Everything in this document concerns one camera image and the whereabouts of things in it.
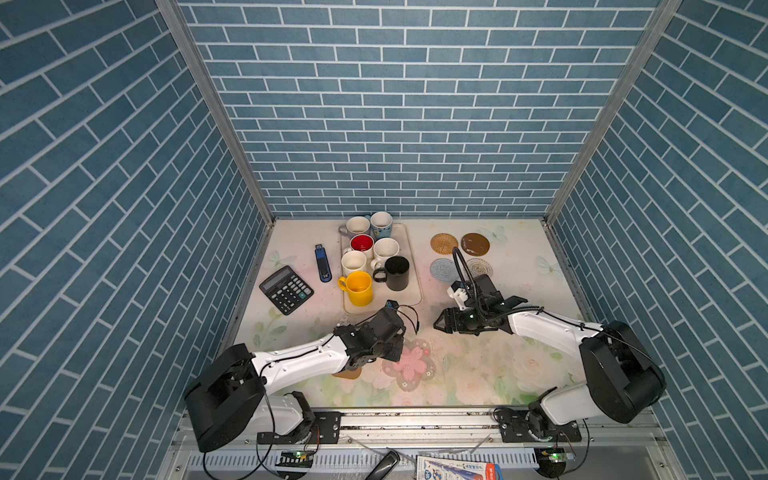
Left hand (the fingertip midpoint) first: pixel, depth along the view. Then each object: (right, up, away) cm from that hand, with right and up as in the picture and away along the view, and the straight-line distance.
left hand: (402, 345), depth 83 cm
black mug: (-2, +19, +14) cm, 24 cm away
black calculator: (-38, +14, +14) cm, 43 cm away
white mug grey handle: (-17, +36, +28) cm, 48 cm away
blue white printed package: (+8, -23, -15) cm, 29 cm away
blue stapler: (-27, +22, +20) cm, 40 cm away
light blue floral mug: (-7, +36, +25) cm, 44 cm away
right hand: (+11, +6, +4) cm, 13 cm away
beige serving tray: (-7, +12, +15) cm, 20 cm away
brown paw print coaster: (-14, -8, -1) cm, 16 cm away
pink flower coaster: (+3, -6, +1) cm, 7 cm away
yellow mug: (-14, +14, +16) cm, 25 cm away
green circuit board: (-25, -24, -11) cm, 37 cm away
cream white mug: (-17, +23, +16) cm, 33 cm away
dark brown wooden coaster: (+28, +29, +29) cm, 50 cm away
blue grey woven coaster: (+15, +19, +21) cm, 33 cm away
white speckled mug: (-6, +27, +20) cm, 34 cm away
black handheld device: (-4, -21, -18) cm, 28 cm away
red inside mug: (-13, +29, +21) cm, 38 cm away
